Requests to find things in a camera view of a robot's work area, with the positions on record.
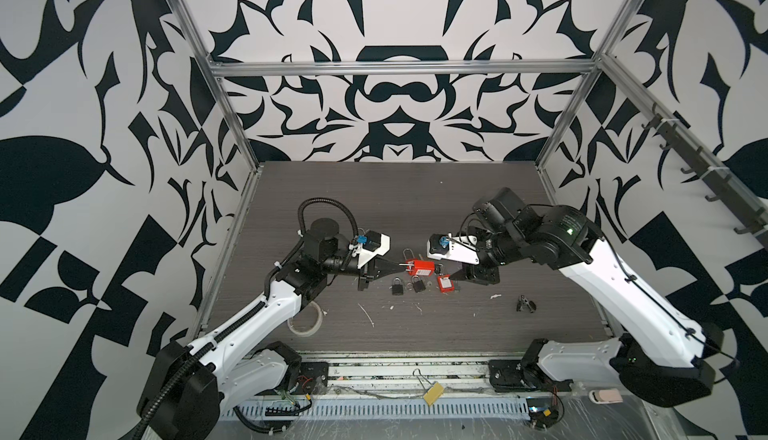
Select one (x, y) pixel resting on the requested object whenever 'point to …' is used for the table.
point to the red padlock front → (445, 283)
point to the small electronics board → (542, 412)
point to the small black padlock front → (418, 284)
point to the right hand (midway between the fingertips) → (452, 257)
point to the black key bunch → (523, 301)
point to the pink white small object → (605, 396)
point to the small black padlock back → (397, 287)
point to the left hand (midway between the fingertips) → (406, 260)
